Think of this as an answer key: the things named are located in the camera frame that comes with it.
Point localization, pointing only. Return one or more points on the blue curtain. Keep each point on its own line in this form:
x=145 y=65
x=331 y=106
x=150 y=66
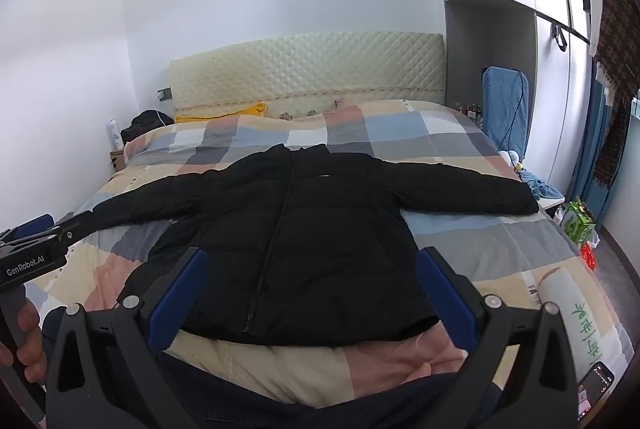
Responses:
x=587 y=149

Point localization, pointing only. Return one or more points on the wooden nightstand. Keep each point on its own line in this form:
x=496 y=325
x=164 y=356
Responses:
x=117 y=159

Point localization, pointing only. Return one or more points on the person's left hand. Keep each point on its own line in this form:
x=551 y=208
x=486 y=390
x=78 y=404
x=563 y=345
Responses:
x=30 y=339

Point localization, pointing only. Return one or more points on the black bag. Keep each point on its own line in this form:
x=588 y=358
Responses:
x=145 y=121

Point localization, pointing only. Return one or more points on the row of small bottles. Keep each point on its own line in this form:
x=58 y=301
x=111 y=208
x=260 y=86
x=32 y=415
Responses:
x=469 y=111

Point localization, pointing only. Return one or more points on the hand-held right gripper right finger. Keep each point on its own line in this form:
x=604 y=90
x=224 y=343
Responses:
x=447 y=299

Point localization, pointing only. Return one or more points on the grey white wardrobe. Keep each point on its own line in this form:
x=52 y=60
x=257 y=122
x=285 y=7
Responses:
x=525 y=9

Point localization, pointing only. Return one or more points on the person's dark pants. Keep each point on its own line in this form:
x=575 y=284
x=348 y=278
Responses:
x=350 y=399

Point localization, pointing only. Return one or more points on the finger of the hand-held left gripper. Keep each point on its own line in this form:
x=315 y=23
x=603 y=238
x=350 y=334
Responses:
x=75 y=225
x=37 y=224

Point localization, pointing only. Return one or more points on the plaid patchwork quilt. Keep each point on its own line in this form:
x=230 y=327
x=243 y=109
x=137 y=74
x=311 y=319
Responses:
x=500 y=269

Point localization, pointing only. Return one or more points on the black puffer jacket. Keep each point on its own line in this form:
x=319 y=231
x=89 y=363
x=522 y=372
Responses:
x=300 y=249

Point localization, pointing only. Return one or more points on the brown patterned hanging cloth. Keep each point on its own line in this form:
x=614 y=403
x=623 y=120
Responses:
x=617 y=49

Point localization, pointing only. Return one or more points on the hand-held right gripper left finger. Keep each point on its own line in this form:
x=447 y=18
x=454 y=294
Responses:
x=175 y=304

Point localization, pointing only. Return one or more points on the floral cream pillow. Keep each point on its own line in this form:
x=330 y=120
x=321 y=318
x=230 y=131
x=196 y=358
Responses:
x=295 y=109

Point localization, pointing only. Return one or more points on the white spray bottle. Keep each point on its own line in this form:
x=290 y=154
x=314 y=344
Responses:
x=115 y=134

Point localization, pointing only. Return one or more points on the cream quilted headboard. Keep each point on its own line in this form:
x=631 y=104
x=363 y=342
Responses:
x=310 y=69

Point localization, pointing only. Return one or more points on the green plastic bag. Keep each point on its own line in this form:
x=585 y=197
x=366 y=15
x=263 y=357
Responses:
x=577 y=221

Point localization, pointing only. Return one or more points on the red plastic bag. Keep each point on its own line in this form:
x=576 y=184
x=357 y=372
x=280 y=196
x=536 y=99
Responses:
x=589 y=254

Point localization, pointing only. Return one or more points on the blue towel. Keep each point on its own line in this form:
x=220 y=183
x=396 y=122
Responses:
x=542 y=189

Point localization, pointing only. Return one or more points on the yellow pillow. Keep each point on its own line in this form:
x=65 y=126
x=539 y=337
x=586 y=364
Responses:
x=220 y=114

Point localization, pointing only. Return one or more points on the black smartphone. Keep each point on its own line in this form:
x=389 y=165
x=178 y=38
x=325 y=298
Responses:
x=595 y=384

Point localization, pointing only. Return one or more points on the blue cloth covered chair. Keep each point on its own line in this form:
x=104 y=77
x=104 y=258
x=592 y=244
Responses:
x=507 y=109

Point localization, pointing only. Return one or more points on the dark wall socket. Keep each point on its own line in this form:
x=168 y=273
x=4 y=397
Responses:
x=164 y=95

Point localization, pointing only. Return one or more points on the white plush toy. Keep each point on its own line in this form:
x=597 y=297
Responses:
x=514 y=159

